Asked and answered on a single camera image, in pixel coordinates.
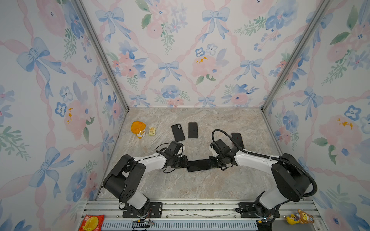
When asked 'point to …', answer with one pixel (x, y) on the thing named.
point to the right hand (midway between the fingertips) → (207, 164)
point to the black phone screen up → (237, 138)
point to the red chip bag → (92, 223)
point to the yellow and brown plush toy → (301, 217)
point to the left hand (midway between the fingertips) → (189, 163)
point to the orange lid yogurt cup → (138, 128)
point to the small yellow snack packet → (151, 131)
